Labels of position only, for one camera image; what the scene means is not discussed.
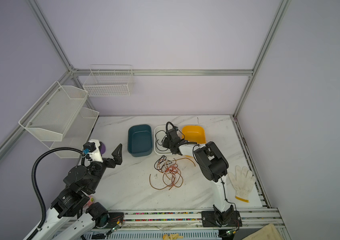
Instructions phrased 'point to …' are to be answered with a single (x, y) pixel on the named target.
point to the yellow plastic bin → (194, 133)
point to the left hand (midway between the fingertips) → (111, 144)
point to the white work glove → (243, 182)
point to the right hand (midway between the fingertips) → (165, 141)
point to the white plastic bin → (160, 131)
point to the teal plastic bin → (140, 141)
